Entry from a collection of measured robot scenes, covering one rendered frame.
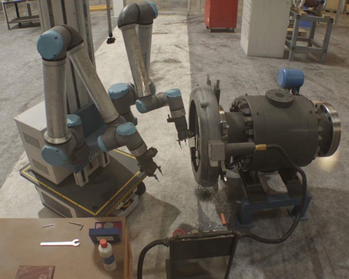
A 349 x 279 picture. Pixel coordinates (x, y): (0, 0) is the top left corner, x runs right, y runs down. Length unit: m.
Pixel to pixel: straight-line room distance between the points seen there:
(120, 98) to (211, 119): 0.63
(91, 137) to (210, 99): 0.84
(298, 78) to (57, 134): 1.78
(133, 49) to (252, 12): 4.11
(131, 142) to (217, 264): 1.12
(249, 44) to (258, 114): 3.85
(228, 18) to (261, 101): 5.33
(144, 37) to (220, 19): 5.48
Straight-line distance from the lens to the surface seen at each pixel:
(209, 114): 1.87
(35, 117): 2.21
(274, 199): 2.31
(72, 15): 1.91
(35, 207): 2.73
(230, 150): 1.80
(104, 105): 1.56
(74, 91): 2.00
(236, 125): 2.12
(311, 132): 2.20
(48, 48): 1.35
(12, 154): 3.47
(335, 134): 2.40
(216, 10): 7.23
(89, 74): 1.51
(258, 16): 5.72
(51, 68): 1.39
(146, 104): 1.80
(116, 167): 2.39
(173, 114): 1.79
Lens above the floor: 1.85
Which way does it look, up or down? 35 degrees down
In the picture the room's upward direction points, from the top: straight up
